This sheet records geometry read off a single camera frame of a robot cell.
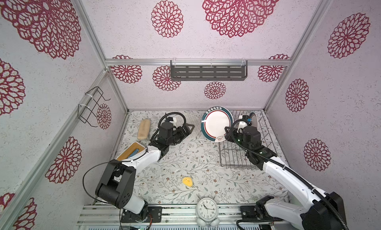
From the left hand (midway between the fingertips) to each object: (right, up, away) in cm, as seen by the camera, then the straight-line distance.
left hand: (191, 129), depth 85 cm
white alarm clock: (+8, -39, -13) cm, 42 cm away
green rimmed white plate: (+13, +6, -2) cm, 14 cm away
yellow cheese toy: (-2, -29, -2) cm, 29 cm away
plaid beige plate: (-1, +6, -18) cm, 18 cm away
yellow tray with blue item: (-37, -13, +9) cm, 40 cm away
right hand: (+18, +2, -7) cm, 19 cm away
